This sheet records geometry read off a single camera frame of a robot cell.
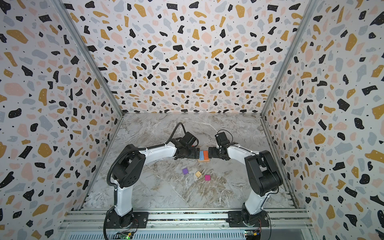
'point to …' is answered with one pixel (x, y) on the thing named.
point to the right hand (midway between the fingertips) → (213, 150)
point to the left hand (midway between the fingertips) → (194, 152)
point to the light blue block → (201, 155)
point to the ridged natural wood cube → (198, 174)
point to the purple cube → (185, 171)
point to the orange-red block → (206, 155)
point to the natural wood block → (205, 160)
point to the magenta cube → (207, 177)
